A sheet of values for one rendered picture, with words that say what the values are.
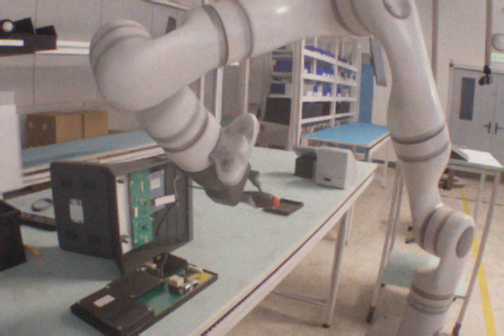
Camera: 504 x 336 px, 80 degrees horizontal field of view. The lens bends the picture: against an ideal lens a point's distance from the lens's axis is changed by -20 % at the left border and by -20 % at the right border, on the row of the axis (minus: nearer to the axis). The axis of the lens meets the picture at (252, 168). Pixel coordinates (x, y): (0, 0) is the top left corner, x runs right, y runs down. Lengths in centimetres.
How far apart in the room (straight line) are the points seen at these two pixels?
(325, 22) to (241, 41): 15
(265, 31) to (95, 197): 52
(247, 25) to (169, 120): 12
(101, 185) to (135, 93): 44
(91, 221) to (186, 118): 45
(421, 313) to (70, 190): 74
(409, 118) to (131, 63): 35
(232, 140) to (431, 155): 28
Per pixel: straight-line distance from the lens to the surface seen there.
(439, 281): 67
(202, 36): 34
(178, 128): 39
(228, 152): 43
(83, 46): 133
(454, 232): 64
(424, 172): 55
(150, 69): 32
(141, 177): 72
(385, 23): 45
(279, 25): 39
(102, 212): 76
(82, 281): 73
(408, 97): 49
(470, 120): 714
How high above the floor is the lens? 136
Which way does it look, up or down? 13 degrees down
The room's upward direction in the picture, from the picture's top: 2 degrees clockwise
